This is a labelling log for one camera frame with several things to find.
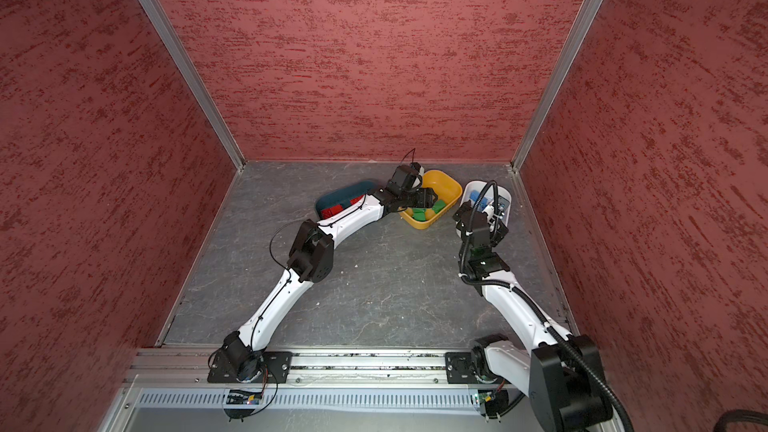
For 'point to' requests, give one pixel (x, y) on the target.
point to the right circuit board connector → (496, 402)
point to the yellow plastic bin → (445, 187)
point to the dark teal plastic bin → (342, 194)
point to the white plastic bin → (496, 198)
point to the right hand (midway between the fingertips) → (476, 213)
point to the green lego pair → (438, 206)
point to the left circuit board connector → (243, 399)
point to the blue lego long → (474, 194)
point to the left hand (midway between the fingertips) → (430, 200)
